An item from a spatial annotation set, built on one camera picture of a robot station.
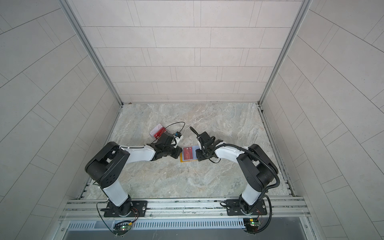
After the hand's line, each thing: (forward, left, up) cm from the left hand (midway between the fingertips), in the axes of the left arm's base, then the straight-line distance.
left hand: (186, 149), depth 93 cm
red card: (-3, -1, +2) cm, 4 cm away
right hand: (-5, -8, -1) cm, 9 cm away
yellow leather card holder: (-5, -6, +3) cm, 8 cm away
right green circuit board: (-38, -33, +1) cm, 50 cm away
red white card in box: (+9, +18, +6) cm, 21 cm away
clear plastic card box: (+9, +18, +6) cm, 21 cm away
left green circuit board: (-40, +25, +4) cm, 47 cm away
